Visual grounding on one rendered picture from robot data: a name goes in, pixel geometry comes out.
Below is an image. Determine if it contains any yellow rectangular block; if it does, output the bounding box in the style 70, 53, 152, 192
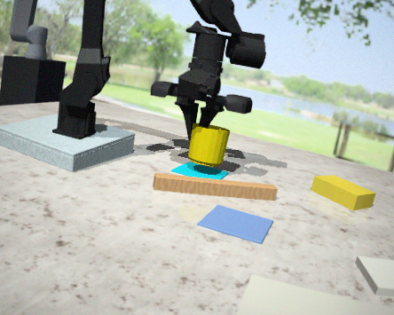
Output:
311, 175, 376, 210

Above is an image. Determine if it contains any brown wooden bar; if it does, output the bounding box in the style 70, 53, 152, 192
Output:
153, 173, 278, 201

